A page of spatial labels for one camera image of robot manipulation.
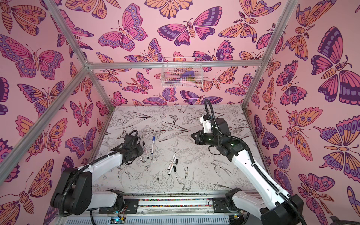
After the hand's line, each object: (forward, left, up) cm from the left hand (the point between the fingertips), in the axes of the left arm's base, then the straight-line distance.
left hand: (142, 148), depth 91 cm
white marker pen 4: (-10, -20, -4) cm, 23 cm away
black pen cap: (-7, -23, -4) cm, 24 cm away
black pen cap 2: (-13, -22, -3) cm, 26 cm away
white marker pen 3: (-7, -1, 0) cm, 7 cm away
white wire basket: (+43, -26, +29) cm, 58 cm away
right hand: (-3, -32, +22) cm, 39 cm away
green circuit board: (-38, +7, -7) cm, 39 cm away
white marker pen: (+9, -6, -4) cm, 11 cm away
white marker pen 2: (+4, 0, -4) cm, 6 cm away
